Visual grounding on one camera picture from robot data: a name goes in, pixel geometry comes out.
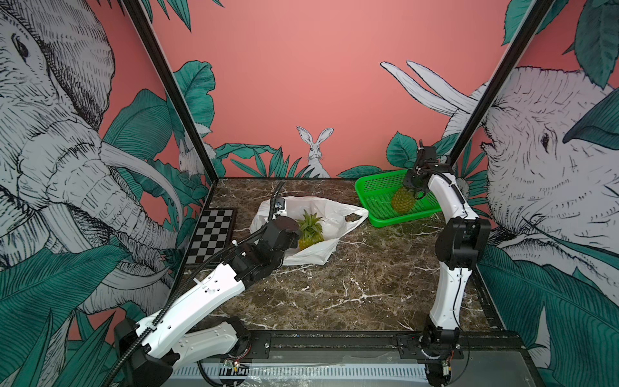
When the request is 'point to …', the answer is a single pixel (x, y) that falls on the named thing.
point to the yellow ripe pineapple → (311, 230)
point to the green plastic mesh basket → (376, 192)
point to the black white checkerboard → (212, 235)
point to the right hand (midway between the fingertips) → (409, 176)
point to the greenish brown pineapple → (403, 200)
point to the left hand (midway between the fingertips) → (288, 219)
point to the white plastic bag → (338, 218)
